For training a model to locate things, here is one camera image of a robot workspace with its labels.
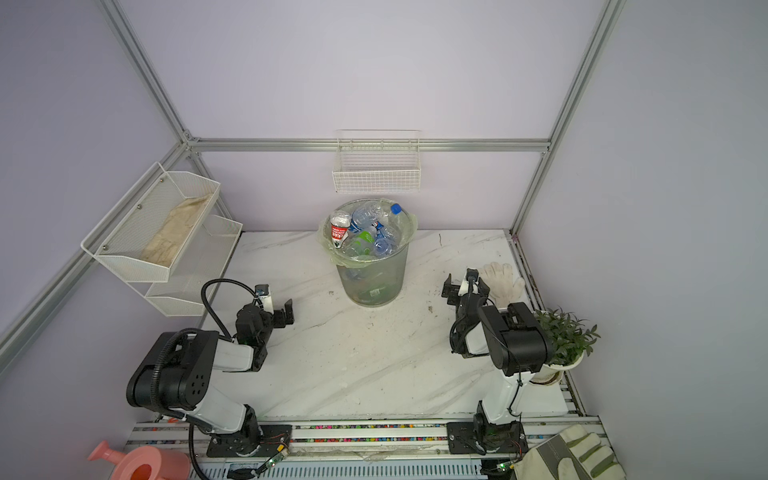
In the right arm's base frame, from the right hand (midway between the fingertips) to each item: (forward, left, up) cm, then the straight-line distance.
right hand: (464, 275), depth 94 cm
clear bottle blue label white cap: (+5, +29, +21) cm, 36 cm away
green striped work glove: (-47, -22, -11) cm, 53 cm away
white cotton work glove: (+4, -16, -12) cm, 21 cm away
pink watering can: (-51, +74, +2) cm, 90 cm away
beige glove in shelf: (-1, +82, +21) cm, 85 cm away
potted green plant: (-25, -22, +5) cm, 33 cm away
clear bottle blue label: (-5, +24, +20) cm, 32 cm away
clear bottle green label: (-3, +31, +17) cm, 35 cm away
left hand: (-8, +61, -5) cm, 62 cm away
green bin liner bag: (-9, +33, +18) cm, 38 cm away
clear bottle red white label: (+2, +37, +20) cm, 42 cm away
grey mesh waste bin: (-4, +28, 0) cm, 29 cm away
